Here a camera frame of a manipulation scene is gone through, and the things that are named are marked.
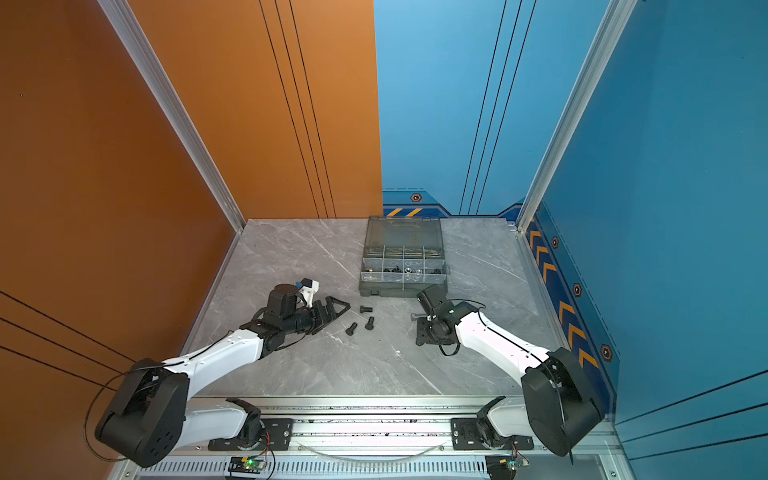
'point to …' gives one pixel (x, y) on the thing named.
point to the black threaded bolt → (349, 331)
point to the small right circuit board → (504, 467)
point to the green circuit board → (246, 464)
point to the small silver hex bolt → (414, 315)
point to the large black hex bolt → (363, 309)
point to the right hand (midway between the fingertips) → (422, 335)
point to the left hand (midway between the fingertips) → (343, 310)
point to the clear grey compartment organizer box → (403, 256)
